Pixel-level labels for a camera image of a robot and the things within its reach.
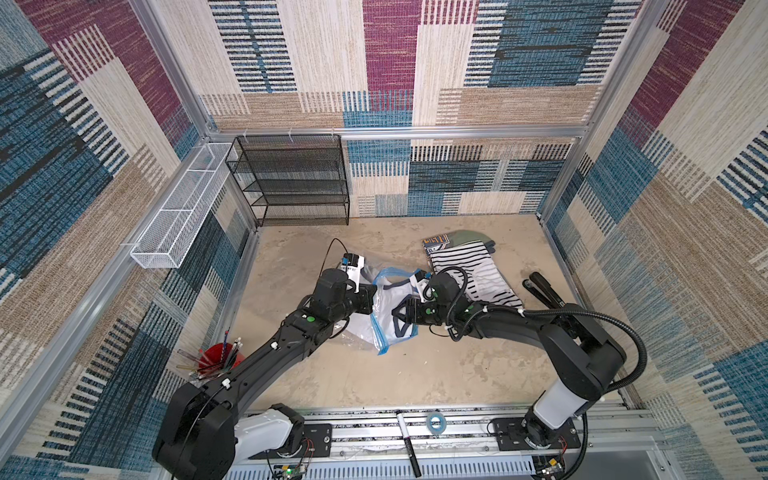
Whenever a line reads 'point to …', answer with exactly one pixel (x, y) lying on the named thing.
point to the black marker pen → (408, 446)
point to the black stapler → (539, 286)
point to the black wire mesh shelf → (291, 179)
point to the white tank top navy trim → (379, 325)
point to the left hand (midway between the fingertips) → (378, 287)
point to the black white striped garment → (481, 280)
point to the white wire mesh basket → (169, 234)
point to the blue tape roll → (442, 425)
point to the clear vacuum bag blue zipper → (387, 276)
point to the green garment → (457, 238)
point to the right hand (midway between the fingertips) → (401, 315)
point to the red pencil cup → (214, 360)
